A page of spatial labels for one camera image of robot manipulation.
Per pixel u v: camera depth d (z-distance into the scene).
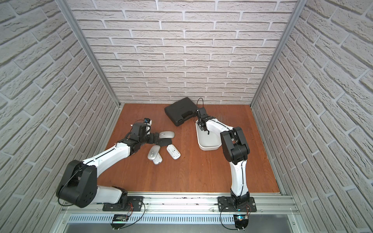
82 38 0.81
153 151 0.89
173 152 0.90
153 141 0.81
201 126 0.76
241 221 0.71
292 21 0.74
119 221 0.70
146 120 0.80
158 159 0.87
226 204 0.73
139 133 0.68
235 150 0.55
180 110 1.08
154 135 0.80
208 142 0.95
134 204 0.73
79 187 0.42
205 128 0.74
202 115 0.81
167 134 1.00
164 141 0.96
